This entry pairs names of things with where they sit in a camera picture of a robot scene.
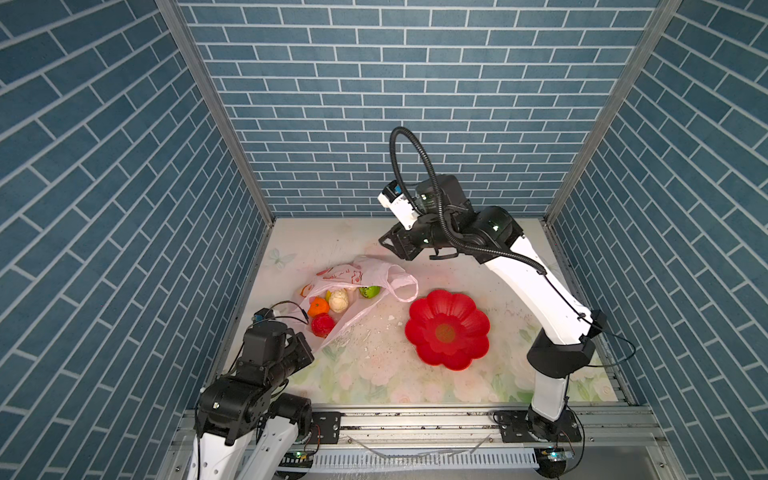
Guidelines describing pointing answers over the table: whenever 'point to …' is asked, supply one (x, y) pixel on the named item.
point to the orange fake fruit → (318, 305)
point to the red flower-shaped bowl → (447, 329)
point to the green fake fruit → (369, 291)
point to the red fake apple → (322, 324)
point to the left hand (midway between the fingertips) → (312, 340)
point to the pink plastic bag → (348, 290)
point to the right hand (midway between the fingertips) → (379, 233)
